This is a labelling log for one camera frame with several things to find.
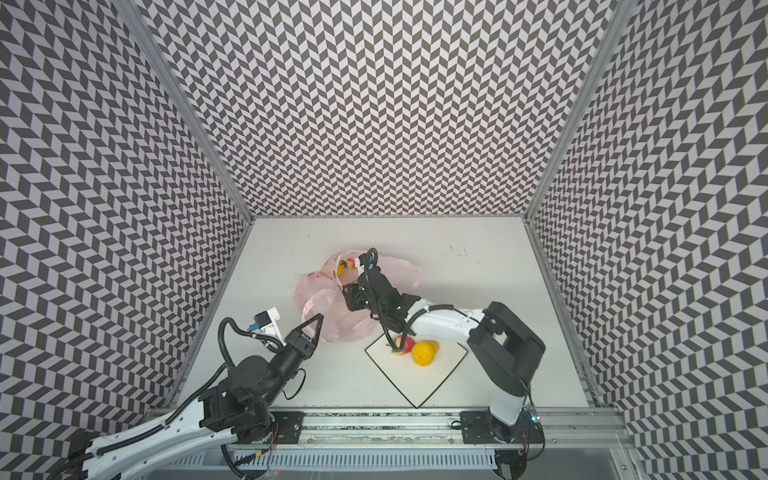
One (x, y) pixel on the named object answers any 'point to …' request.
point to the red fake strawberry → (409, 345)
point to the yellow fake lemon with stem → (341, 267)
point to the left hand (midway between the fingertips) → (326, 319)
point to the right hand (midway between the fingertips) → (346, 297)
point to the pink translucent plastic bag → (320, 298)
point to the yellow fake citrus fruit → (423, 352)
